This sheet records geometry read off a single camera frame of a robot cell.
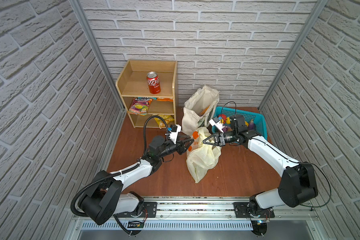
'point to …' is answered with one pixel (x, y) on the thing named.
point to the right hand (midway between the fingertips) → (205, 142)
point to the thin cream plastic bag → (202, 157)
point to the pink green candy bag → (140, 105)
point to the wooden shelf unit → (148, 90)
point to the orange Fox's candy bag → (165, 99)
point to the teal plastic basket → (254, 120)
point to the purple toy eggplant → (251, 125)
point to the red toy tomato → (223, 116)
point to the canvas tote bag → (200, 109)
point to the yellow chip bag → (167, 118)
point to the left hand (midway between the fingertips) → (192, 137)
